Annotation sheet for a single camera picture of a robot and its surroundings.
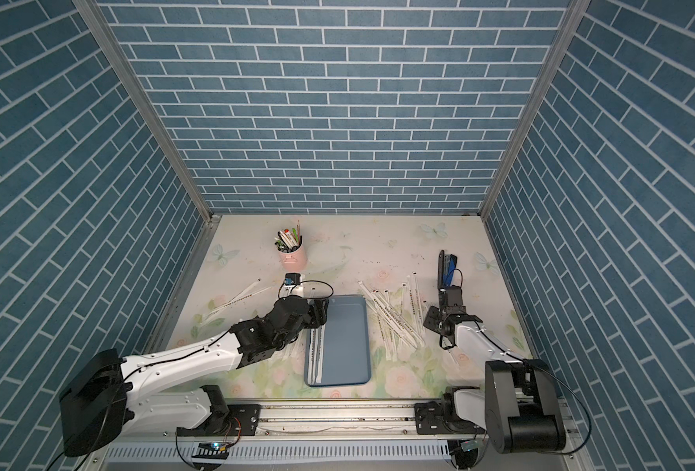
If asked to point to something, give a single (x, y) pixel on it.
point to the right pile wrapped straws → (405, 320)
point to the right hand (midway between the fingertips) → (436, 320)
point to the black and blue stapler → (447, 265)
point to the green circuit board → (211, 449)
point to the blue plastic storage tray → (347, 342)
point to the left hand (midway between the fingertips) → (328, 304)
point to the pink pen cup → (295, 260)
